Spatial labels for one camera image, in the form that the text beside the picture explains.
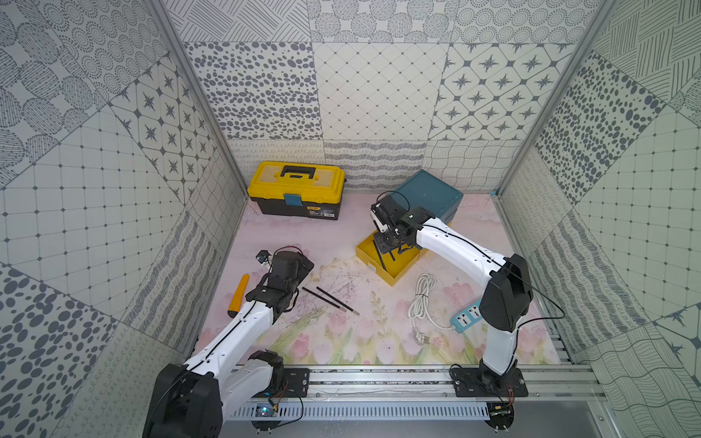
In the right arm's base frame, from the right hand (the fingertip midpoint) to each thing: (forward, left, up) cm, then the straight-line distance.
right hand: (389, 243), depth 87 cm
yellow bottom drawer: (0, -1, -14) cm, 14 cm away
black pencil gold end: (-13, +17, -15) cm, 26 cm away
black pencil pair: (-13, +21, -15) cm, 29 cm away
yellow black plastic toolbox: (+22, +34, +3) cm, 40 cm away
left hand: (-6, +29, -2) cm, 30 cm away
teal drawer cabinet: (+16, -14, +8) cm, 22 cm away
